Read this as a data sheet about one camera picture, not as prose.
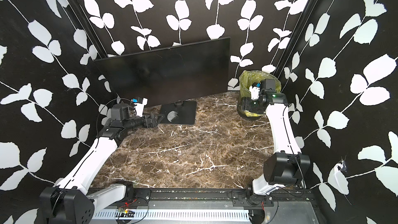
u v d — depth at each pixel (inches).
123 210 27.6
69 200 14.9
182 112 42.4
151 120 27.1
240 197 28.9
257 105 25.7
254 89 28.8
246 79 37.3
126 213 28.0
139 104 27.2
